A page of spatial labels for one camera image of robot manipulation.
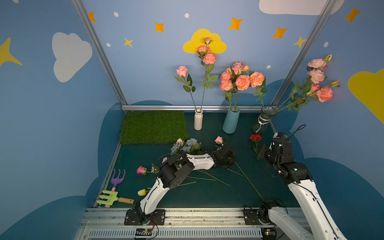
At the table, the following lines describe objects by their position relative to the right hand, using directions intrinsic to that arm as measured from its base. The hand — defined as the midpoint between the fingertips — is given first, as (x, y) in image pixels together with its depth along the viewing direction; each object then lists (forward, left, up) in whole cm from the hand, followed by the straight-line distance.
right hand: (265, 145), depth 76 cm
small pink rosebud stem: (+13, +21, -18) cm, 30 cm away
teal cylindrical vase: (+26, +13, -9) cm, 31 cm away
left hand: (+2, +9, -18) cm, 20 cm away
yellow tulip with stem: (-21, +63, -20) cm, 70 cm away
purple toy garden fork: (-16, +82, -22) cm, 86 cm away
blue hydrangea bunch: (+7, +39, -15) cm, 42 cm away
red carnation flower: (+20, -5, -20) cm, 28 cm away
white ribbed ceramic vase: (+26, +35, -10) cm, 45 cm away
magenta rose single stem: (-10, +67, -18) cm, 70 cm away
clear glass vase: (+31, -10, -5) cm, 33 cm away
